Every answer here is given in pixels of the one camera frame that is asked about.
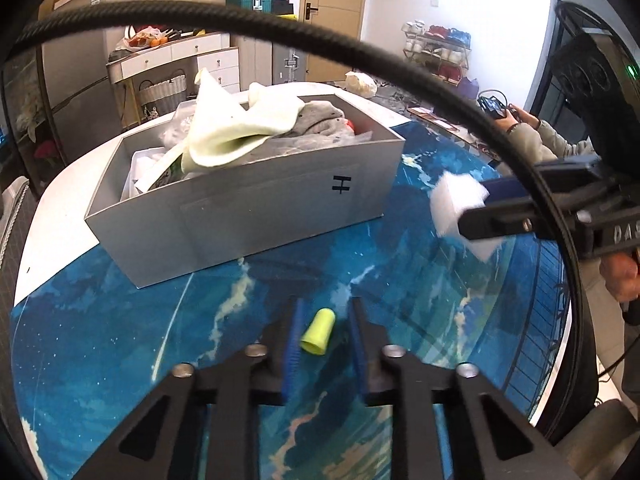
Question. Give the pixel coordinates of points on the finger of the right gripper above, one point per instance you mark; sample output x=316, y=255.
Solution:
x=504, y=190

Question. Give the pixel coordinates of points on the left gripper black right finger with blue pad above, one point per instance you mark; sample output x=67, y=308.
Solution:
x=375, y=378

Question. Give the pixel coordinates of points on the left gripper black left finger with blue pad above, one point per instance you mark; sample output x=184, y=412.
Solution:
x=282, y=340

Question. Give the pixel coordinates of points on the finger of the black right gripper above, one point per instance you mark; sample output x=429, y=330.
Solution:
x=506, y=218

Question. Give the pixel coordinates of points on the yellow-green foam earplug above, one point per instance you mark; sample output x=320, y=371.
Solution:
x=316, y=338

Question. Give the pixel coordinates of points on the white foam piece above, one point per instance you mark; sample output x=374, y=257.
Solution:
x=452, y=195

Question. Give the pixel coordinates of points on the grey cardboard box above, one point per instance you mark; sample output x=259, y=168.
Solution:
x=235, y=212

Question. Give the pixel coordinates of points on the grey polka dot sock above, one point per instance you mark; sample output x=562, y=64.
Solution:
x=319, y=124

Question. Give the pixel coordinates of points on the pale yellow cloth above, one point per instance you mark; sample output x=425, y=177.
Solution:
x=222, y=130

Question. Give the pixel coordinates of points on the white printed paper bag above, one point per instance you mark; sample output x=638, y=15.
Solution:
x=143, y=161

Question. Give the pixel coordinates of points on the second person's hand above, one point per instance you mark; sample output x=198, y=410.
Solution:
x=514, y=116

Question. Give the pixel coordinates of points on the person's right hand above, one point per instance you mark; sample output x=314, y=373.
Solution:
x=621, y=276

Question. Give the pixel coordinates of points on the gold shoe rack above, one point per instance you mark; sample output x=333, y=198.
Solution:
x=444, y=52

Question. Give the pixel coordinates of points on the white plush bundle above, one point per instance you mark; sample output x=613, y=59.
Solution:
x=361, y=84

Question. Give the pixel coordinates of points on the blue sky desk mat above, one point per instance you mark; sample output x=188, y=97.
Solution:
x=87, y=345

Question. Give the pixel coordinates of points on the silver aluminium suitcase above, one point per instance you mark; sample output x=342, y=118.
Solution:
x=288, y=64

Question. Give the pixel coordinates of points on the wooden door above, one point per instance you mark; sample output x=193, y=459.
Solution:
x=336, y=15

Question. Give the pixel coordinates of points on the white woven laundry basket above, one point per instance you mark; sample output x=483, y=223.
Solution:
x=162, y=98

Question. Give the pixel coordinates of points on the beige suitcase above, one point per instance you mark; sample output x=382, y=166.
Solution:
x=255, y=60

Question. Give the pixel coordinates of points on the white drawer desk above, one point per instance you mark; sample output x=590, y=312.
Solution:
x=130, y=75

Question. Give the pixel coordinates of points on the grey quilted chair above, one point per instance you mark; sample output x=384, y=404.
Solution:
x=18, y=209

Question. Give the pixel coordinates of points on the grey refrigerator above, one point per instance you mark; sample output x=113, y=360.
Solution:
x=80, y=93

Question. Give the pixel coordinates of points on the bag of oranges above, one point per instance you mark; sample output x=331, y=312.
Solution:
x=148, y=37

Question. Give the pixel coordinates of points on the black camera box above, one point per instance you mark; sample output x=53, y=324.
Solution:
x=601, y=82

